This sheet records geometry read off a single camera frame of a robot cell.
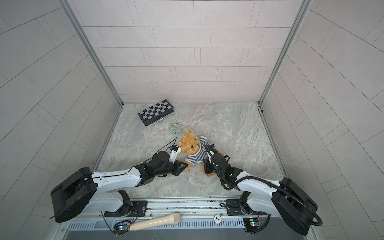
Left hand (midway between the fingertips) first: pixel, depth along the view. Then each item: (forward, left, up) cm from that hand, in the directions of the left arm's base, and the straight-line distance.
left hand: (190, 166), depth 79 cm
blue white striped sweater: (+5, -6, +3) cm, 8 cm away
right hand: (+4, -7, -3) cm, 8 cm away
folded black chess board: (+40, +27, -3) cm, 48 cm away
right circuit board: (-25, -29, -6) cm, 39 cm away
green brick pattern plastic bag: (+29, +12, -6) cm, 32 cm away
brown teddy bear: (+7, 0, +10) cm, 12 cm away
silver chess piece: (+35, +23, -5) cm, 42 cm away
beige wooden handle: (-23, +6, -1) cm, 24 cm away
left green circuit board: (-26, +29, -2) cm, 40 cm away
